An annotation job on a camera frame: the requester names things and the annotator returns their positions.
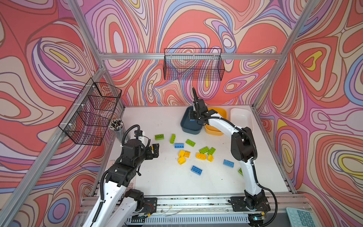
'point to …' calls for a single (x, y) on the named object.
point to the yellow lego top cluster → (181, 153)
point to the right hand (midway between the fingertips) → (192, 115)
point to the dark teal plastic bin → (189, 126)
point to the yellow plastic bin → (222, 112)
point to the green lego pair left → (204, 150)
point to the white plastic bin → (242, 117)
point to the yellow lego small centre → (210, 158)
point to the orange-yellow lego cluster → (186, 154)
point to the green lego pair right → (211, 151)
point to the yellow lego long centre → (201, 156)
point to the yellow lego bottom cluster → (181, 161)
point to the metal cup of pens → (117, 125)
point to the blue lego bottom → (195, 170)
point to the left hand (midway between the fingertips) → (152, 144)
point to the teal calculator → (299, 218)
